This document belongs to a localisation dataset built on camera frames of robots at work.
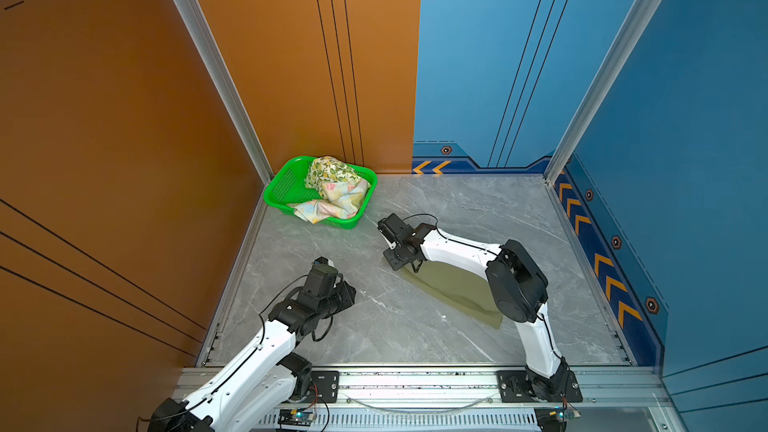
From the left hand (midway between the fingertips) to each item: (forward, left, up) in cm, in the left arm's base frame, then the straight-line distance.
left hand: (355, 288), depth 83 cm
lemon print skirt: (+40, +12, +8) cm, 43 cm away
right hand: (+13, -11, -4) cm, 17 cm away
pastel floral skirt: (+30, +6, +3) cm, 31 cm away
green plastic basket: (+42, +31, -3) cm, 52 cm away
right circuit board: (-28, -50, -8) cm, 58 cm away
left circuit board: (-29, +12, -8) cm, 32 cm away
